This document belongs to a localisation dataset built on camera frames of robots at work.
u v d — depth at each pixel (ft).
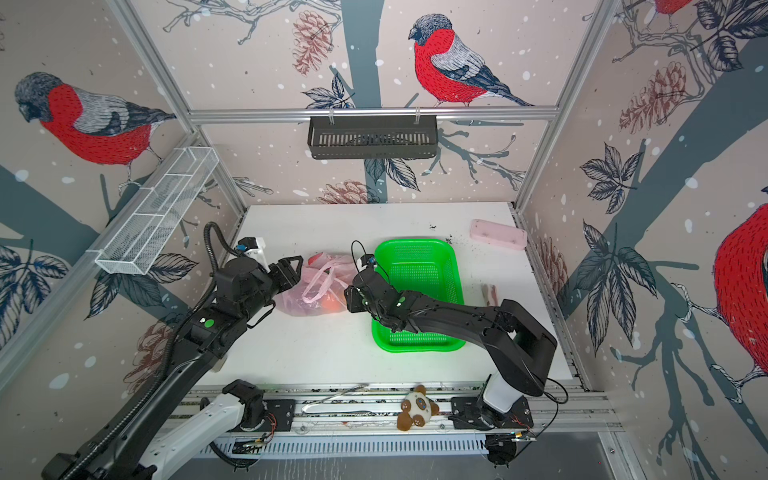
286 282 2.11
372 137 3.50
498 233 3.60
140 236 2.39
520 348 1.44
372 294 2.05
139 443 1.34
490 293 3.11
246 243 2.08
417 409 2.38
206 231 1.70
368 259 2.42
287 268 2.13
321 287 2.35
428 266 3.30
